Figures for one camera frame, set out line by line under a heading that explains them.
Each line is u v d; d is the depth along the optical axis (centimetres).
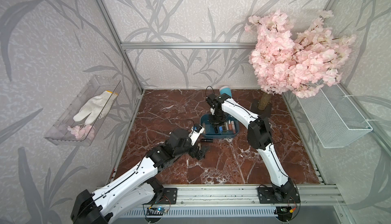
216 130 92
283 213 71
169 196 74
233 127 97
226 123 99
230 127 98
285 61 67
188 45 95
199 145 92
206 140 92
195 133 64
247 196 75
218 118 83
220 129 96
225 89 113
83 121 64
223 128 96
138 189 59
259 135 60
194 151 66
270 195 72
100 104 70
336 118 61
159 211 70
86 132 60
